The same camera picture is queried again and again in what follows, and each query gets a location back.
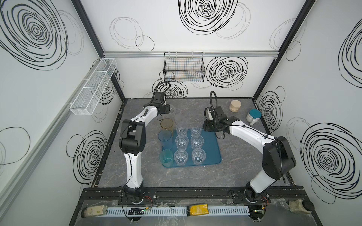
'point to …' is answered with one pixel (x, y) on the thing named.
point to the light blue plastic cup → (165, 136)
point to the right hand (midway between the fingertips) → (204, 126)
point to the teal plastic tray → (190, 150)
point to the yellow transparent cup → (167, 124)
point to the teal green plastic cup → (166, 157)
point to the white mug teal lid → (253, 116)
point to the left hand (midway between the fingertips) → (167, 107)
